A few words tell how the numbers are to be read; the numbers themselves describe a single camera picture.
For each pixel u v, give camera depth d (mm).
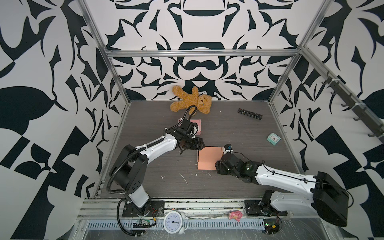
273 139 971
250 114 1113
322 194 415
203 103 1081
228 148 759
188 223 710
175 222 688
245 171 601
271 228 707
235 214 700
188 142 743
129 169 453
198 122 1025
